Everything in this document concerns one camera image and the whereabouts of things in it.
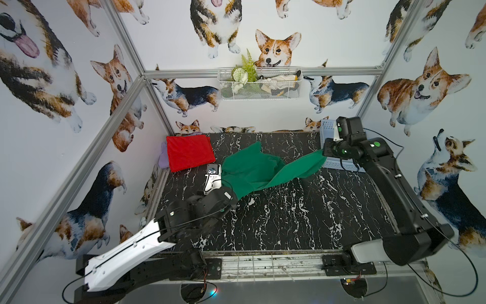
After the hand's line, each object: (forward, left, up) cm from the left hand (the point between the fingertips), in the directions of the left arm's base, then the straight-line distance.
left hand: (225, 183), depth 65 cm
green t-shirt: (+21, -11, -24) cm, 34 cm away
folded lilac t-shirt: (+32, +41, -28) cm, 59 cm away
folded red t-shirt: (+37, +27, -28) cm, 54 cm away
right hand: (+16, -38, +1) cm, 41 cm away
